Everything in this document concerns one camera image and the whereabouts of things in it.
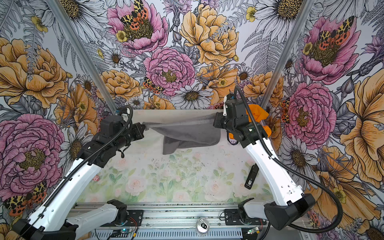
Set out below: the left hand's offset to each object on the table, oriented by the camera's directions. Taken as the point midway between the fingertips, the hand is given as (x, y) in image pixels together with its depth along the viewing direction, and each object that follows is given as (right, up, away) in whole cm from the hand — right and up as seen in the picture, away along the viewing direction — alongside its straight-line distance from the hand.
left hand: (145, 131), depth 72 cm
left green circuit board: (-9, -46, 0) cm, 47 cm away
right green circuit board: (+50, -47, 0) cm, 69 cm away
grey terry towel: (+18, -1, +15) cm, 23 cm away
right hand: (+34, +5, 0) cm, 34 cm away
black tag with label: (+56, -26, +15) cm, 63 cm away
